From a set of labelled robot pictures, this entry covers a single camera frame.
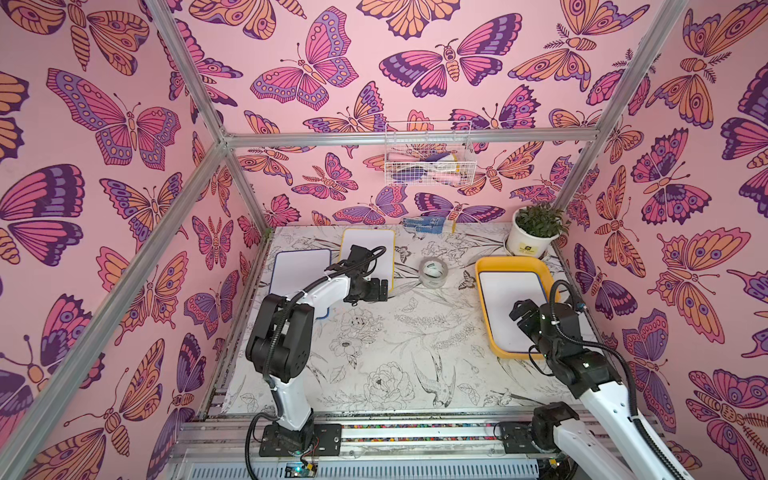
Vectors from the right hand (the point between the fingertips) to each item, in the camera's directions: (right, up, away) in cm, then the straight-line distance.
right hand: (525, 311), depth 79 cm
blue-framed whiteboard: (0, +3, +19) cm, 19 cm away
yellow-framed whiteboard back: (-43, +21, +39) cm, 62 cm away
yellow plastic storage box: (+15, +12, +23) cm, 30 cm away
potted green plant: (+12, +24, +19) cm, 33 cm away
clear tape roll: (-21, +9, +27) cm, 35 cm away
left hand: (-40, +3, +18) cm, 44 cm away
